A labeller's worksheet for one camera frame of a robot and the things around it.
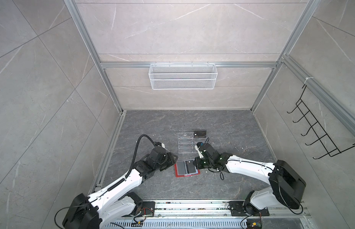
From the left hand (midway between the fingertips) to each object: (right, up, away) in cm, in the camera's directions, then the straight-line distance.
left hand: (177, 155), depth 80 cm
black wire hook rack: (+66, +8, -21) cm, 70 cm away
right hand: (+9, -5, +6) cm, 12 cm away
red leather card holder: (+5, -9, +7) cm, 13 cm away
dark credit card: (+8, -9, +8) cm, 14 cm away
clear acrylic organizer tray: (+6, +5, +17) cm, 18 cm away
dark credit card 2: (+15, +11, +15) cm, 24 cm away
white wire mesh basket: (+3, +52, +21) cm, 56 cm away
